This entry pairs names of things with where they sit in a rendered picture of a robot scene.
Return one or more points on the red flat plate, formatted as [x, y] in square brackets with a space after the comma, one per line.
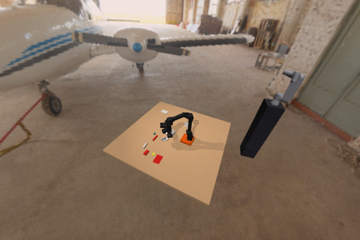
[157, 159]

